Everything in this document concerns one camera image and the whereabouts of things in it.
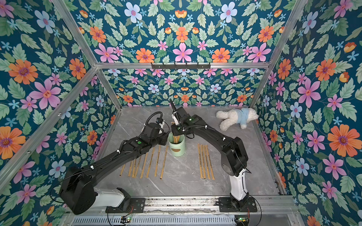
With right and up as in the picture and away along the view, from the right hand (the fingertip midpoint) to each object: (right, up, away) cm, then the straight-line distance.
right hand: (177, 127), depth 87 cm
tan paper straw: (-9, -22, +3) cm, 24 cm away
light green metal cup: (-1, -14, -1) cm, 14 cm away
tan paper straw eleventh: (+19, -22, +2) cm, 29 cm away
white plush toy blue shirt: (+39, +7, +16) cm, 43 cm away
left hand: (-6, -3, -4) cm, 7 cm away
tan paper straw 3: (-18, -23, +2) cm, 29 cm away
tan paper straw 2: (-14, -22, +3) cm, 26 cm away
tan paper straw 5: (-27, -26, -1) cm, 37 cm away
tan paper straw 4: (-22, -24, +1) cm, 32 cm away
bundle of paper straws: (-1, -7, +1) cm, 7 cm away
